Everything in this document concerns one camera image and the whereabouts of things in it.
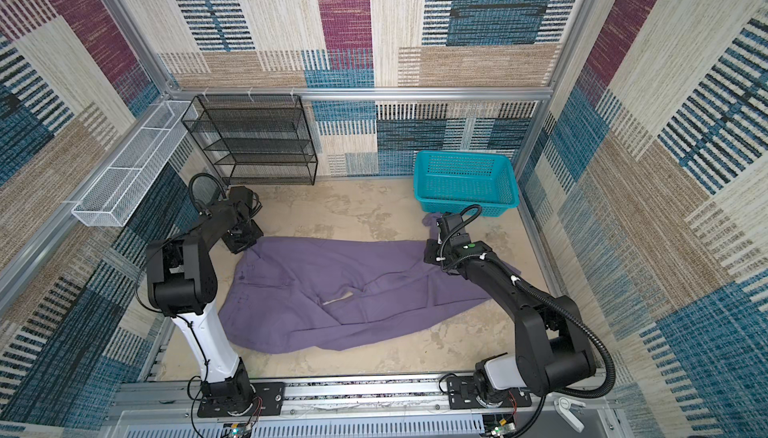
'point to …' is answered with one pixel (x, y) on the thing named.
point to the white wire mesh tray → (118, 191)
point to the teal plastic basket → (453, 181)
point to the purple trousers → (327, 295)
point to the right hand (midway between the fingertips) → (433, 255)
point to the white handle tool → (563, 404)
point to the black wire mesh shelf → (256, 139)
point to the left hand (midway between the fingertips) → (249, 238)
